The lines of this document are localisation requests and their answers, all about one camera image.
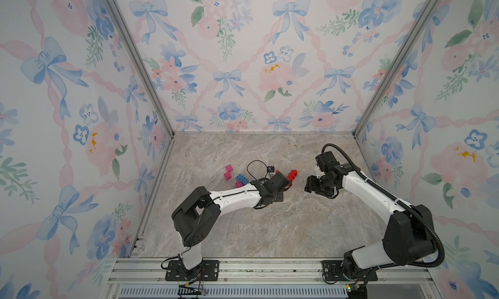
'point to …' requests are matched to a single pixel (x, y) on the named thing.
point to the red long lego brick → (292, 175)
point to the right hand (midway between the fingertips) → (312, 189)
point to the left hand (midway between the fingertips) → (279, 192)
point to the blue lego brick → (242, 179)
